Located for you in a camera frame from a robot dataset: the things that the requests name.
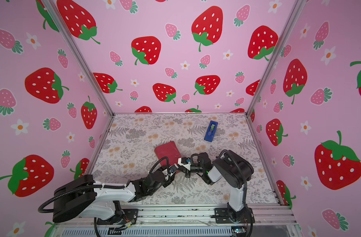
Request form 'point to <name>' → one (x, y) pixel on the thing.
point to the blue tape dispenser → (211, 131)
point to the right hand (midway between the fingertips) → (174, 166)
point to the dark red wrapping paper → (169, 149)
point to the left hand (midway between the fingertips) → (172, 168)
